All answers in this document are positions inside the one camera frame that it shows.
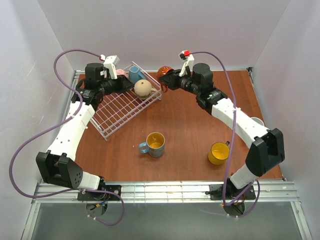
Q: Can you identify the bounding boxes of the light pink faceted mug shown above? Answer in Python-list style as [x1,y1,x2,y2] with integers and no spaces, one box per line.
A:
[116,69,128,77]

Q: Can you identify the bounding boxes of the aluminium frame rail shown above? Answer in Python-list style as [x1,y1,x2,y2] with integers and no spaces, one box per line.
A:
[21,68,313,240]

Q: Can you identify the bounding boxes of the teal dotted mug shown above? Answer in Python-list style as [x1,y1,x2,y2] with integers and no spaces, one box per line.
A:
[128,65,146,84]

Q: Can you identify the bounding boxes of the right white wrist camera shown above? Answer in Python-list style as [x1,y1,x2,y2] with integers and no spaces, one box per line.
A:
[178,50,195,77]

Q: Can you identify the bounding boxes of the small orange cup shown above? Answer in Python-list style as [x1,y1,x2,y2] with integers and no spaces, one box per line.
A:
[156,66,173,93]

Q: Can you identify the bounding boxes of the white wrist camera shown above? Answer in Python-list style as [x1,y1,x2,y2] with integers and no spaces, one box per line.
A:
[102,55,120,80]
[178,50,195,77]

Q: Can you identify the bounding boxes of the blue mug with yellow inside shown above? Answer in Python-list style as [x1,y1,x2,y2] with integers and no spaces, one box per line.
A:
[138,132,166,158]

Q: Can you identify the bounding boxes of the salmon pink dotted mug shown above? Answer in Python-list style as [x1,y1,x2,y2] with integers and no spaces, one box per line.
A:
[251,117,265,126]

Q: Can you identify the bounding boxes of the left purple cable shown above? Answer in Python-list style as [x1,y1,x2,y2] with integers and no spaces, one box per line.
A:
[9,49,125,226]

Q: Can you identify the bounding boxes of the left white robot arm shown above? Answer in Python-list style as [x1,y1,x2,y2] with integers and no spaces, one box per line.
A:
[36,62,134,190]

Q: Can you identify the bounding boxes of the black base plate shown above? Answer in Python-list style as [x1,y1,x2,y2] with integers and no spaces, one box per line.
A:
[77,184,122,202]
[205,183,257,201]

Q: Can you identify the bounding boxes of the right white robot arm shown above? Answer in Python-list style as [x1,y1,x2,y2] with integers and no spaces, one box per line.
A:
[156,63,285,193]

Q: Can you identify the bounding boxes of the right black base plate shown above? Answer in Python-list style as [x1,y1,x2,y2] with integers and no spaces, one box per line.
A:
[205,183,257,201]

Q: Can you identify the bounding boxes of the white wire dish rack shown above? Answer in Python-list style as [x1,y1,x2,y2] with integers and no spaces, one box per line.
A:
[90,61,162,140]

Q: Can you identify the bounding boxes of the beige round mug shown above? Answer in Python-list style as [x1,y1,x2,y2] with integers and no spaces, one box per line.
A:
[134,79,158,100]

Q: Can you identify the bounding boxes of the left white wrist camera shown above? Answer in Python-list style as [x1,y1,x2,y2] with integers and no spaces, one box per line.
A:
[102,55,120,80]

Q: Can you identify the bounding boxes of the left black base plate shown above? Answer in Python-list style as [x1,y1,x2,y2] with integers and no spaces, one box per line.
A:
[77,184,122,202]

